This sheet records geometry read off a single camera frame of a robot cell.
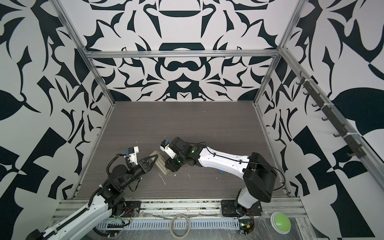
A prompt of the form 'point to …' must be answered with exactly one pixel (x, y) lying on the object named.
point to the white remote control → (160, 162)
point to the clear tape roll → (178, 236)
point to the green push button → (280, 222)
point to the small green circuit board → (246, 226)
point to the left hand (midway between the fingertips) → (158, 154)
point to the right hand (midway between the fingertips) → (169, 162)
